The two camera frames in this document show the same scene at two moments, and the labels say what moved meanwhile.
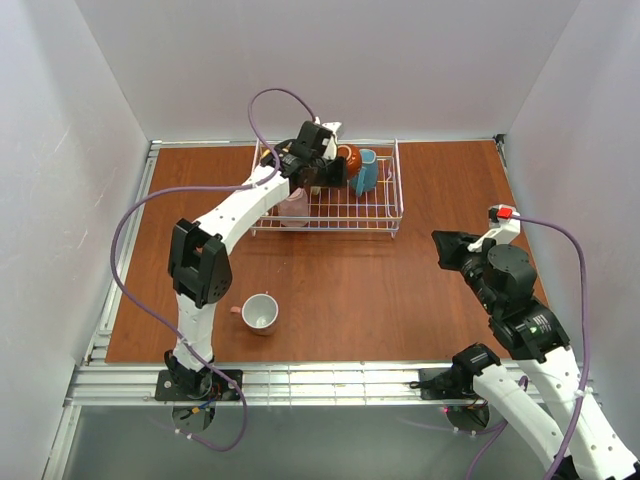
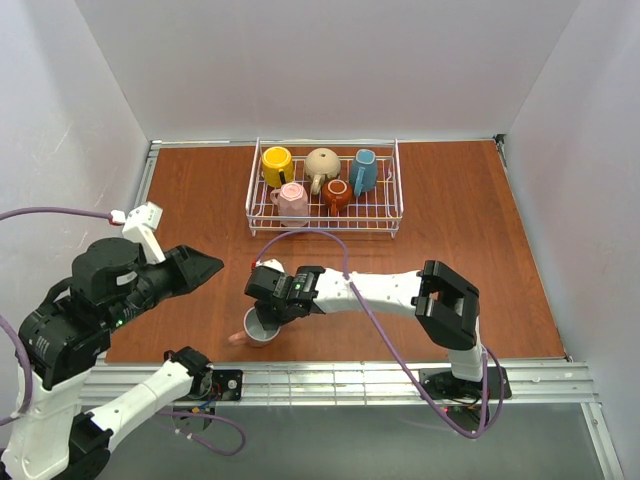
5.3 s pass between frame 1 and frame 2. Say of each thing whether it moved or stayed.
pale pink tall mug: stayed
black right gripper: moved
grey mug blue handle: stayed
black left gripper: moved
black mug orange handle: moved
